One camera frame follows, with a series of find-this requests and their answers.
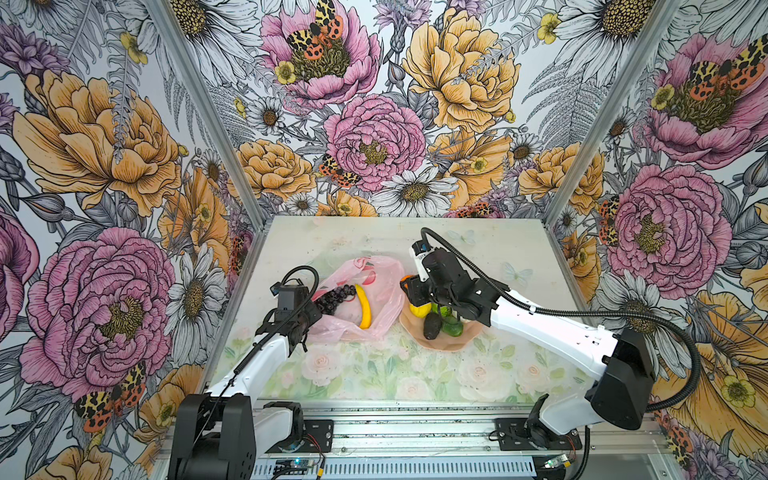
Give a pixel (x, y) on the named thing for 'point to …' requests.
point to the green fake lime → (452, 326)
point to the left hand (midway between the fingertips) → (310, 318)
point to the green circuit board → (295, 463)
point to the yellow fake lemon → (421, 311)
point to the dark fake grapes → (328, 303)
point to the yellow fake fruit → (366, 309)
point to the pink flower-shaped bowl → (414, 326)
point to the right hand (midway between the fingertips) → (410, 291)
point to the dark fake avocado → (431, 325)
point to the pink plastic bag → (383, 280)
